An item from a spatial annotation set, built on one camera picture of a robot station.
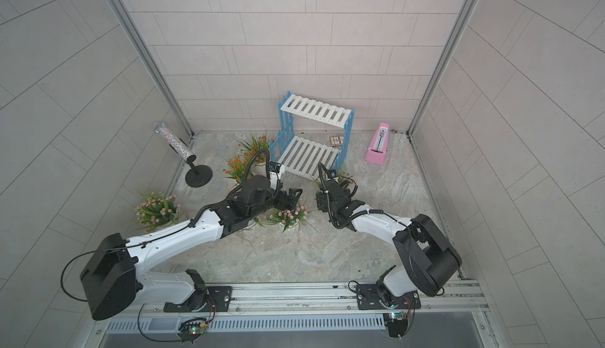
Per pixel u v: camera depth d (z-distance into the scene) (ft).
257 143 3.15
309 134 3.81
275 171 2.20
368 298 2.32
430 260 1.39
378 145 3.26
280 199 2.23
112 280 1.28
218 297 2.33
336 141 3.67
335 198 2.19
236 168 2.83
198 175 3.21
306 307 2.32
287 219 2.42
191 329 2.14
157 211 2.51
